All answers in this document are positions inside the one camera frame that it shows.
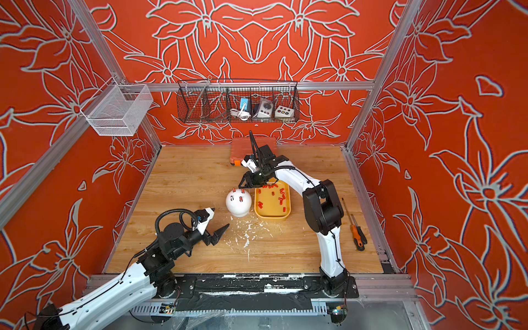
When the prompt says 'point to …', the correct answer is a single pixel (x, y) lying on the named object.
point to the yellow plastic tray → (273, 201)
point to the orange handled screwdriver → (359, 238)
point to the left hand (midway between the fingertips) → (220, 215)
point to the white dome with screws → (238, 201)
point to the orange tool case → (242, 147)
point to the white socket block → (281, 111)
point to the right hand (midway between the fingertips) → (239, 185)
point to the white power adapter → (265, 108)
